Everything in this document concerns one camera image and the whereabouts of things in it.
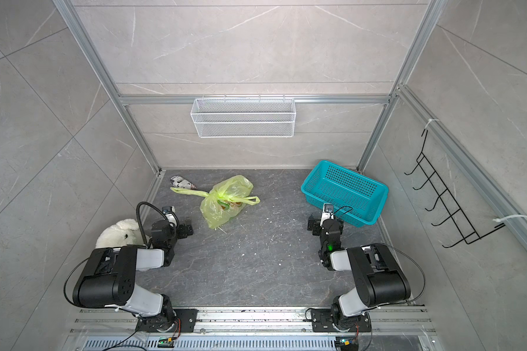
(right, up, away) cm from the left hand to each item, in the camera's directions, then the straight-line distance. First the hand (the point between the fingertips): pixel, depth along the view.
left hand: (179, 217), depth 94 cm
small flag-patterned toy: (-8, +16, +16) cm, 24 cm away
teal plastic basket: (+84, +8, +13) cm, 85 cm away
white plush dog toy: (-12, -3, -19) cm, 22 cm away
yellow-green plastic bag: (+20, +8, 0) cm, 21 cm away
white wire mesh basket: (+27, +46, +6) cm, 54 cm away
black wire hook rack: (+94, 0, -37) cm, 100 cm away
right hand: (+64, +1, -1) cm, 64 cm away
